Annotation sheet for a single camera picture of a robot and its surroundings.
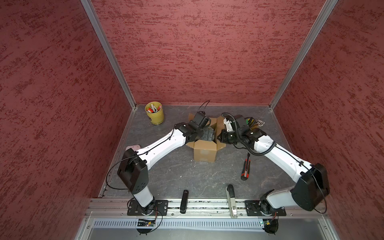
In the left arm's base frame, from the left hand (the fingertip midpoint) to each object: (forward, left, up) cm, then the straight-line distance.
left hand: (203, 135), depth 83 cm
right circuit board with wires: (-41, -33, -17) cm, 56 cm away
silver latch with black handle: (-27, -14, -13) cm, 33 cm away
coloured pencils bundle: (+8, -34, +1) cm, 35 cm away
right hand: (-3, -8, 0) cm, 8 cm away
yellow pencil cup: (+16, -32, -7) cm, 37 cm away
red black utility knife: (-16, -25, -16) cm, 34 cm away
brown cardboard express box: (-9, -1, -4) cm, 9 cm away
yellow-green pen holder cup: (+21, +32, -4) cm, 39 cm away
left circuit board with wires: (-40, +29, -19) cm, 53 cm away
